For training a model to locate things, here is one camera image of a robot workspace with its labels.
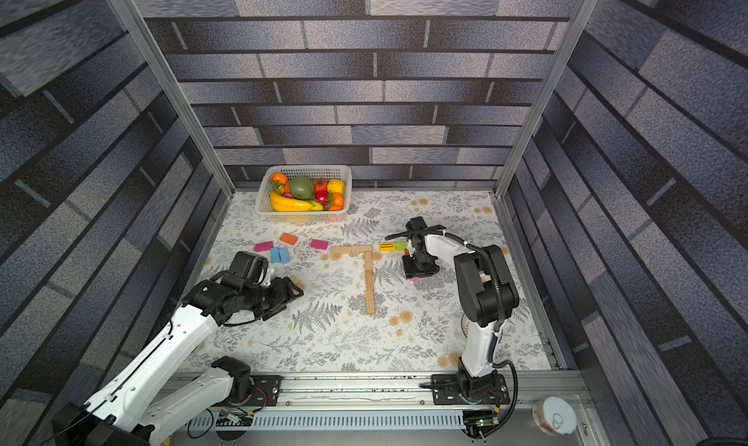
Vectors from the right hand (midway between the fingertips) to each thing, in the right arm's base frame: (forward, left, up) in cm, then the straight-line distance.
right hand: (413, 273), depth 96 cm
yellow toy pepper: (+34, +30, +7) cm, 46 cm away
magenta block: (+11, +34, 0) cm, 35 cm away
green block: (+9, +4, +3) cm, 10 cm away
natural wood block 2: (+9, +18, +2) cm, 20 cm away
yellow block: (+10, +9, +1) cm, 13 cm away
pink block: (-3, 0, +1) cm, 3 cm away
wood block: (+5, +16, 0) cm, 16 cm away
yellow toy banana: (+22, +48, +11) cm, 54 cm away
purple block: (+10, +54, +1) cm, 55 cm away
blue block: (+6, +45, +1) cm, 46 cm away
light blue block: (+5, +49, +2) cm, 49 cm away
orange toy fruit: (+36, +52, +11) cm, 64 cm away
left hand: (-16, +33, +15) cm, 39 cm away
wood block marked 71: (-4, +15, 0) cm, 15 cm away
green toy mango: (+30, +42, +11) cm, 53 cm away
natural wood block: (+9, +25, +1) cm, 27 cm away
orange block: (+12, +45, +2) cm, 47 cm away
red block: (+4, +3, +6) cm, 8 cm away
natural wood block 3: (-11, +14, +2) cm, 18 cm away
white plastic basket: (+26, +29, +6) cm, 39 cm away
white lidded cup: (-40, -30, +5) cm, 50 cm away
